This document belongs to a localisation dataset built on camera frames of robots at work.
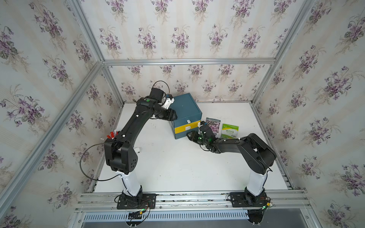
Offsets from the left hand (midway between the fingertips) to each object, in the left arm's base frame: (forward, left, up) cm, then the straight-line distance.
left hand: (173, 117), depth 84 cm
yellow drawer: (-2, -6, -8) cm, 10 cm away
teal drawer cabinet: (-1, -10, +3) cm, 10 cm away
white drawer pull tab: (-1, -10, -2) cm, 10 cm away
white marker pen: (-12, +23, -18) cm, 32 cm away
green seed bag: (+2, -40, -19) cm, 45 cm away
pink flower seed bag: (+9, -30, -19) cm, 36 cm away
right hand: (-3, -10, -15) cm, 19 cm away
